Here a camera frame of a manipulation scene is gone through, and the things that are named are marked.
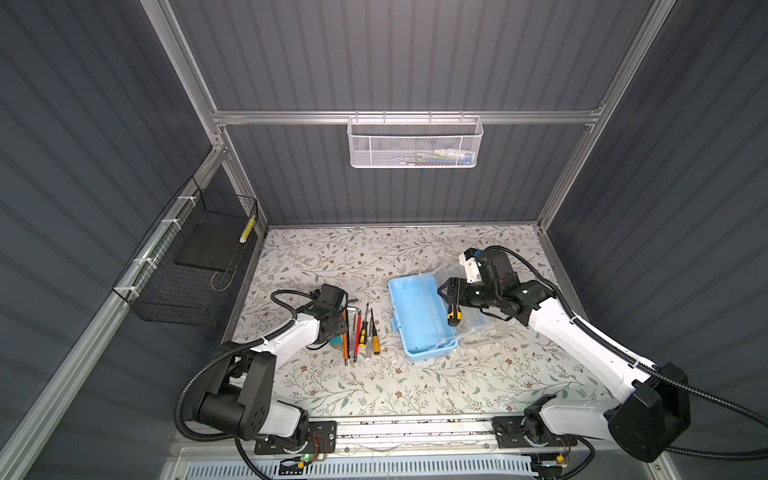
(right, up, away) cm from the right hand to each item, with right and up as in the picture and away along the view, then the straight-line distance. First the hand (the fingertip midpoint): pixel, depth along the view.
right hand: (448, 293), depth 80 cm
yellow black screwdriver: (-24, -15, +9) cm, 30 cm away
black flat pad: (-64, +12, -1) cm, 65 cm away
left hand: (-33, -12, +12) cm, 37 cm away
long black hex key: (-29, -12, +14) cm, 34 cm away
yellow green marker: (-55, +17, +2) cm, 58 cm away
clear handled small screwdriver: (-22, -15, +9) cm, 29 cm away
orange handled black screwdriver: (-20, -15, +11) cm, 27 cm away
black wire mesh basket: (-67, +6, -8) cm, 67 cm away
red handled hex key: (-26, -14, +10) cm, 31 cm away
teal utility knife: (-32, -16, +9) cm, 37 cm away
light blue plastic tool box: (-6, -8, +12) cm, 16 cm away
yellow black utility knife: (+3, -7, +7) cm, 10 cm away
